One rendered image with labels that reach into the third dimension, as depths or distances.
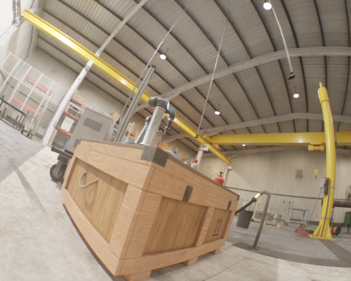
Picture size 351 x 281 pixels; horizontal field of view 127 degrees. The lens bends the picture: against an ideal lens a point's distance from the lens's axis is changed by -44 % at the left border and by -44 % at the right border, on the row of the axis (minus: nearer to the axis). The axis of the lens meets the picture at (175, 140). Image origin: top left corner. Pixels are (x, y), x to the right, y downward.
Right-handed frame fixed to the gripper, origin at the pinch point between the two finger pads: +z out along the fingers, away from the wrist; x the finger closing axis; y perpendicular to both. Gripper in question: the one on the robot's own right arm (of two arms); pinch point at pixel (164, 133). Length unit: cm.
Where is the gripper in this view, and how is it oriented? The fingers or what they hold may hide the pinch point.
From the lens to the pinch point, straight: 233.6
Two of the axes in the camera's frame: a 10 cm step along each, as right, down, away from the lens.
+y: 7.6, 0.4, -6.5
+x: 5.7, 4.3, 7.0
